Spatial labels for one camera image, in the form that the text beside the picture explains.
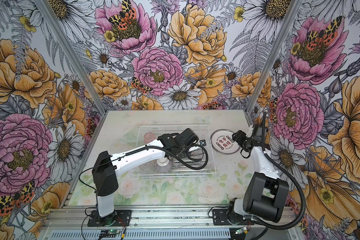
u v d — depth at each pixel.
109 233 0.71
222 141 1.02
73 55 0.89
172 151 0.57
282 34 0.81
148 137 0.94
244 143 0.75
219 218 0.73
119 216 0.74
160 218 0.76
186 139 0.62
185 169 0.58
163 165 0.85
